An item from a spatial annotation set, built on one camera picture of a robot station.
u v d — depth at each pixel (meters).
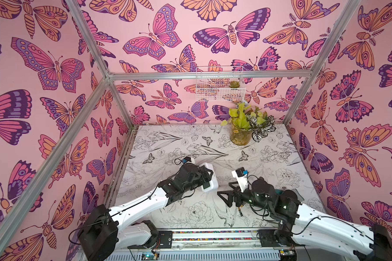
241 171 0.63
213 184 0.74
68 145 0.63
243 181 0.63
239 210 0.82
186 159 0.75
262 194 0.54
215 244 0.73
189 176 0.61
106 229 0.40
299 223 0.51
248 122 0.97
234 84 0.92
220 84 0.95
